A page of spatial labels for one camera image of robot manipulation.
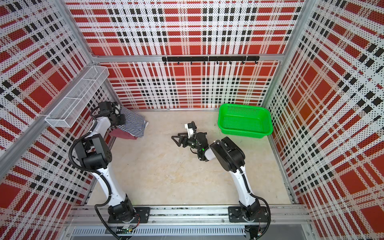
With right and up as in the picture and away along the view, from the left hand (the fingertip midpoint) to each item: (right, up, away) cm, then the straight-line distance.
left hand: (122, 121), depth 99 cm
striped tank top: (+7, -2, +5) cm, 8 cm away
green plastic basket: (+91, 0, +16) cm, 92 cm away
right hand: (+37, -10, -8) cm, 39 cm away
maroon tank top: (-2, -8, 0) cm, 8 cm away
